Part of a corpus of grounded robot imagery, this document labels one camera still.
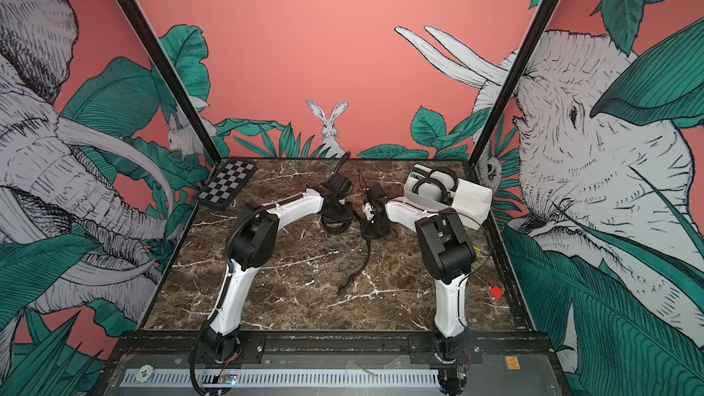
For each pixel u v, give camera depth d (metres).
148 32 0.82
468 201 0.99
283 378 0.70
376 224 0.84
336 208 0.86
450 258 0.52
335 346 0.76
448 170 1.04
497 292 0.85
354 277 0.88
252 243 0.58
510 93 0.96
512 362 0.72
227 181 1.08
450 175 1.04
